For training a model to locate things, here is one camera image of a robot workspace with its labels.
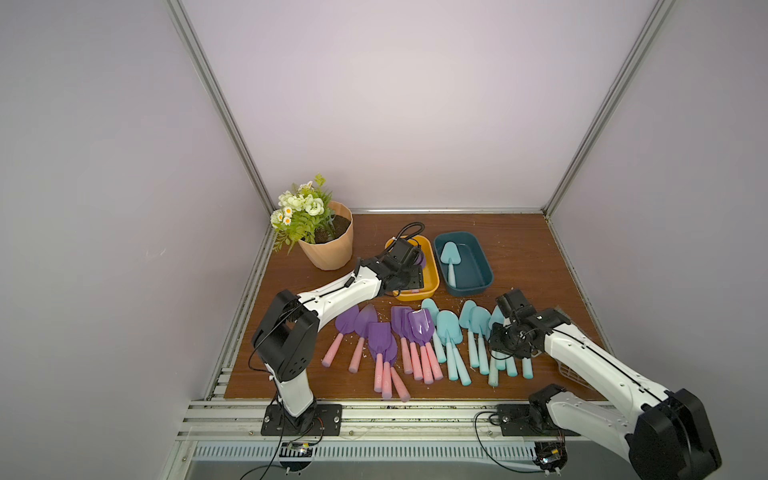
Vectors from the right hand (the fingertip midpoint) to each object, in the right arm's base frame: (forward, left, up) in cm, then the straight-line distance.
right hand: (496, 332), depth 83 cm
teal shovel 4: (+5, +8, -4) cm, 10 cm away
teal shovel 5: (+5, +4, -2) cm, 7 cm away
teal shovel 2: (-9, +13, -2) cm, 16 cm away
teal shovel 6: (+31, +10, -4) cm, 32 cm away
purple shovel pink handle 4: (-2, +34, -2) cm, 34 cm away
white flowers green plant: (+22, +55, +25) cm, 64 cm away
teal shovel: (+10, +18, -3) cm, 21 cm away
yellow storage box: (+21, +17, -3) cm, 27 cm away
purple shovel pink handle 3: (+7, +38, -4) cm, 39 cm away
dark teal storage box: (+23, +3, -5) cm, 24 cm away
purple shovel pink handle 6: (+3, +28, -3) cm, 29 cm away
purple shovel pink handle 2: (+3, +45, -4) cm, 45 cm away
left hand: (+14, +22, +7) cm, 26 cm away
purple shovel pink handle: (+9, +22, +22) cm, 33 cm away
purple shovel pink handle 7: (+1, +21, -3) cm, 22 cm away
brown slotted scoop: (-18, -4, +25) cm, 31 cm away
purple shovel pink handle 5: (-15, +27, 0) cm, 31 cm away
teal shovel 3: (0, +11, -3) cm, 12 cm away
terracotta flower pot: (+22, +48, +13) cm, 54 cm away
